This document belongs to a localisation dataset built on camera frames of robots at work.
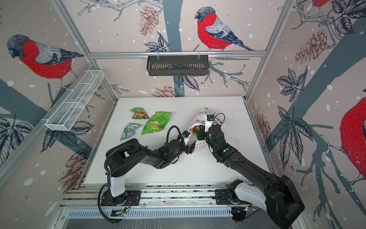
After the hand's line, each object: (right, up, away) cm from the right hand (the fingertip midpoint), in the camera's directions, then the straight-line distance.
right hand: (200, 123), depth 81 cm
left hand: (-2, -9, +5) cm, 10 cm away
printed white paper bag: (+2, +5, -11) cm, 13 cm away
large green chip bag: (-29, -2, +16) cm, 34 cm away
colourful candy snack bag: (-48, -7, +13) cm, 50 cm away
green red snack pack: (-43, +5, +22) cm, 49 cm away
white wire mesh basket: (-71, +8, -7) cm, 71 cm away
